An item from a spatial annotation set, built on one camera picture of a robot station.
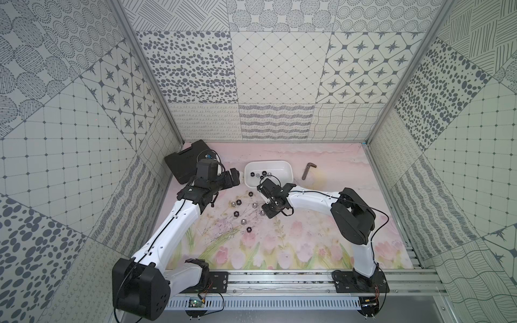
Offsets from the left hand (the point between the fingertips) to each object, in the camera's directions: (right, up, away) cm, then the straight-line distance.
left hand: (228, 171), depth 81 cm
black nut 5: (+14, -3, +26) cm, 30 cm away
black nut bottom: (+8, -27, +7) cm, 29 cm away
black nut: (+2, -16, +15) cm, 22 cm away
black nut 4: (+8, -3, +25) cm, 26 cm away
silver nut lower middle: (+5, -24, +9) cm, 26 cm away
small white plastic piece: (+3, -4, +18) cm, 19 cm away
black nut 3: (+8, -12, +17) cm, 23 cm away
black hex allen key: (+38, -1, +27) cm, 47 cm away
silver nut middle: (+10, -17, +14) cm, 24 cm away
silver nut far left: (0, -17, +14) cm, 22 cm away
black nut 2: (+2, -21, +11) cm, 24 cm away
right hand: (+18, -19, +11) cm, 29 cm away
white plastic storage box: (+24, -2, +26) cm, 35 cm away
